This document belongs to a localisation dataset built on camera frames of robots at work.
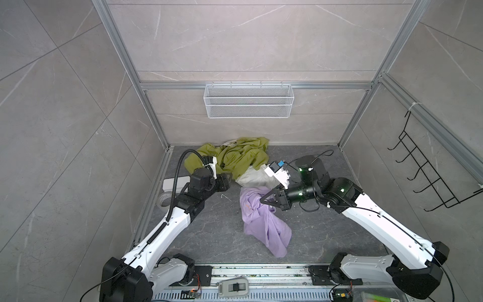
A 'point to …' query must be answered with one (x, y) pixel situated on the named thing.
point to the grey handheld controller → (236, 287)
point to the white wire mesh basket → (248, 101)
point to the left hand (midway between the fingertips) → (228, 171)
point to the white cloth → (254, 177)
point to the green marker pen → (377, 298)
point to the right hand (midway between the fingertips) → (262, 199)
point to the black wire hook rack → (425, 170)
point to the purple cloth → (261, 223)
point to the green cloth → (234, 158)
